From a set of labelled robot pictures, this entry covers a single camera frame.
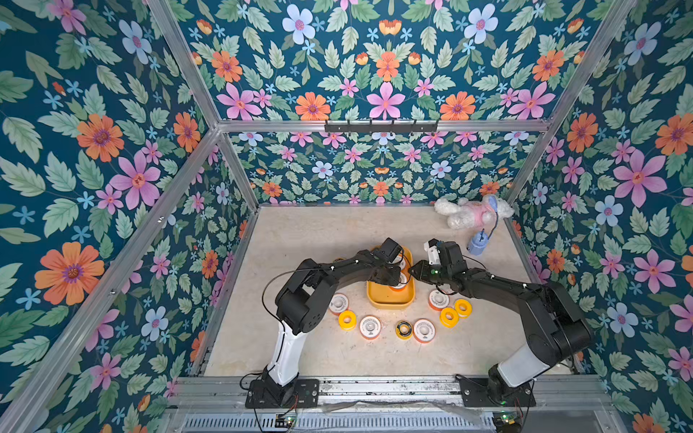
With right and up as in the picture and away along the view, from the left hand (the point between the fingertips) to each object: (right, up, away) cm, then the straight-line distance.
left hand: (399, 277), depth 95 cm
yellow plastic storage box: (-7, -5, -7) cm, 11 cm away
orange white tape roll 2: (+1, +5, -4) cm, 7 cm away
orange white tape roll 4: (-10, -14, -10) cm, 20 cm away
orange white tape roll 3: (-21, -8, -5) cm, 23 cm away
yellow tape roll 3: (+21, -9, -7) cm, 24 cm away
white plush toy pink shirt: (+26, +23, +9) cm, 36 cm away
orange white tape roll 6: (+13, -7, -5) cm, 15 cm away
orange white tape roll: (+1, -1, -2) cm, 3 cm away
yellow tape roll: (-18, -13, -9) cm, 24 cm away
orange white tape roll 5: (+7, -15, -11) cm, 20 cm away
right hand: (+4, +3, -3) cm, 6 cm away
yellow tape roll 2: (+15, -12, -9) cm, 21 cm away
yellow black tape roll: (0, -15, -11) cm, 18 cm away
